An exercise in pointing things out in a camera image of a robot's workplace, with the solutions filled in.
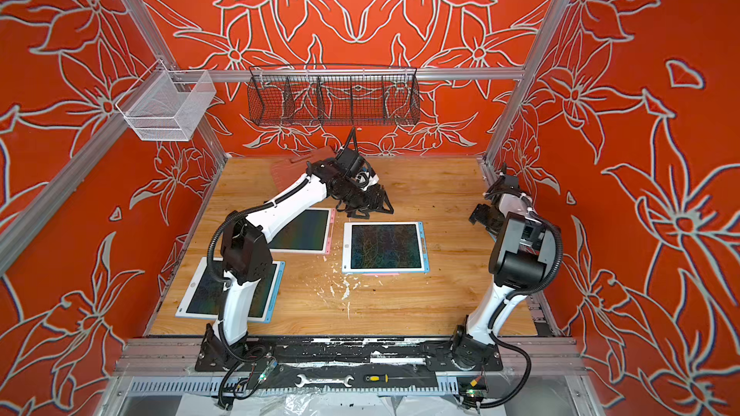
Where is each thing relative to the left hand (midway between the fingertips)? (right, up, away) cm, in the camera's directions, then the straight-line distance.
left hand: (384, 211), depth 83 cm
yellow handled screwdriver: (-1, -40, -13) cm, 42 cm away
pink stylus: (0, -20, +5) cm, 21 cm away
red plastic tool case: (-37, +13, +28) cm, 49 cm away
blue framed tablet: (+1, -13, +9) cm, 16 cm away
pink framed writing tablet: (-24, -9, +14) cm, 29 cm away
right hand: (+36, -6, +11) cm, 38 cm away
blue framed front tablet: (-54, -25, 0) cm, 59 cm away
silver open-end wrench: (-21, -41, -13) cm, 48 cm away
